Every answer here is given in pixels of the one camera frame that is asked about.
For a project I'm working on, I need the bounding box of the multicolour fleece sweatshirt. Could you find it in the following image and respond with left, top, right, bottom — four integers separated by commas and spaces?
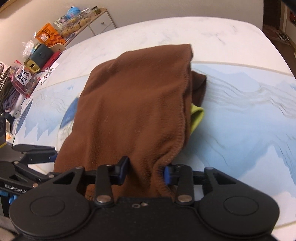
54, 44, 207, 198

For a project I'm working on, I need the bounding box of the stack of folded clothes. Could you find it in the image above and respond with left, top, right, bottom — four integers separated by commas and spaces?
1, 60, 21, 115

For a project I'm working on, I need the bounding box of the light blue printed bedsheet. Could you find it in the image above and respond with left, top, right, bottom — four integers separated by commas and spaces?
14, 17, 295, 240

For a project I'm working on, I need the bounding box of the clear bag with red trim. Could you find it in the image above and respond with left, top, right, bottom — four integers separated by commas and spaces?
9, 60, 39, 98

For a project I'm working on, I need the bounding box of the white sticker sheet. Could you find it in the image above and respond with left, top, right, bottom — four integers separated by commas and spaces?
39, 62, 59, 85

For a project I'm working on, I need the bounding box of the dark green pouch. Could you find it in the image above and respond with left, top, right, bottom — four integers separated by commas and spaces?
24, 44, 54, 73

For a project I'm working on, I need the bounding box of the red flat box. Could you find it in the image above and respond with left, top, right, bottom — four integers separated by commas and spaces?
41, 51, 62, 71

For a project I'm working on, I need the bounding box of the orange snack bag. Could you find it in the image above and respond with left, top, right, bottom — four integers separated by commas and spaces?
34, 23, 66, 47

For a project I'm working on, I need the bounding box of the white sideboard cabinet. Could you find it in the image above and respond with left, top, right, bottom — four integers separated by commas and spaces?
64, 8, 116, 49

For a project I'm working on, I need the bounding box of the blue globe ball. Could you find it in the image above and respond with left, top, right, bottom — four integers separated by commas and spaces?
66, 6, 81, 19

